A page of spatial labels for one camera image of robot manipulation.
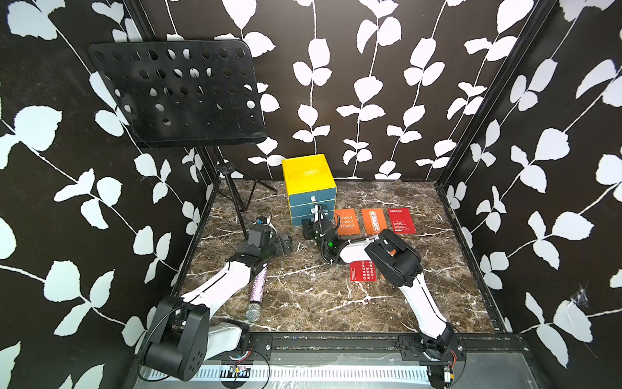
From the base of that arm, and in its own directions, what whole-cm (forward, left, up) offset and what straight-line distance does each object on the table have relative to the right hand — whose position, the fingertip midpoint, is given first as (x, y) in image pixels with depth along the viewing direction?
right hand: (303, 217), depth 100 cm
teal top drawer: (0, -4, +13) cm, 14 cm away
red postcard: (-21, -24, -5) cm, 32 cm away
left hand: (-12, +7, +4) cm, 15 cm away
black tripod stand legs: (+23, +32, -4) cm, 40 cm away
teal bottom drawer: (-2, +3, 0) cm, 3 cm away
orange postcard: (+1, -19, -5) cm, 20 cm away
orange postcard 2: (+3, -31, -6) cm, 32 cm away
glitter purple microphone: (-37, +15, -1) cm, 39 cm away
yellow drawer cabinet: (+5, -3, +16) cm, 17 cm away
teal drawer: (0, -1, +5) cm, 5 cm away
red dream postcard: (+2, -43, -5) cm, 43 cm away
